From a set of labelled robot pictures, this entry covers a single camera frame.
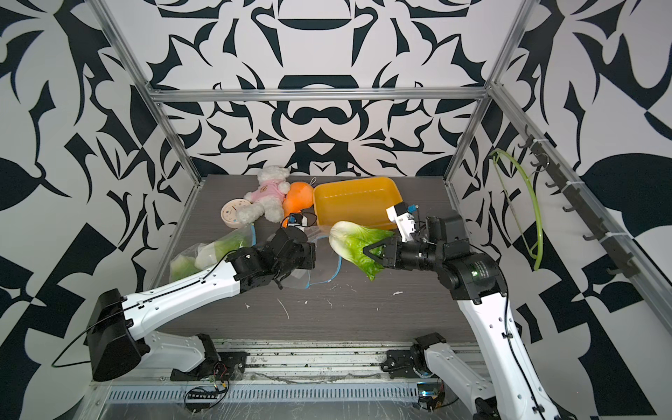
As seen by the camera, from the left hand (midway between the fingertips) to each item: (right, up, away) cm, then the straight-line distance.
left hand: (315, 243), depth 77 cm
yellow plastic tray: (+18, +12, +38) cm, 44 cm away
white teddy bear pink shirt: (-21, +14, +26) cm, 36 cm away
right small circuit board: (+31, -39, -7) cm, 51 cm away
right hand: (+13, +1, -16) cm, 21 cm away
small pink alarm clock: (-36, +8, +28) cm, 46 cm away
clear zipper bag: (-39, -5, +8) cm, 40 cm away
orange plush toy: (-8, +14, +27) cm, 32 cm away
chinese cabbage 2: (-43, -8, +7) cm, 44 cm away
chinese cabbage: (+10, +3, -14) cm, 17 cm away
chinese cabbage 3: (-33, -4, +5) cm, 34 cm away
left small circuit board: (-30, -41, -5) cm, 51 cm away
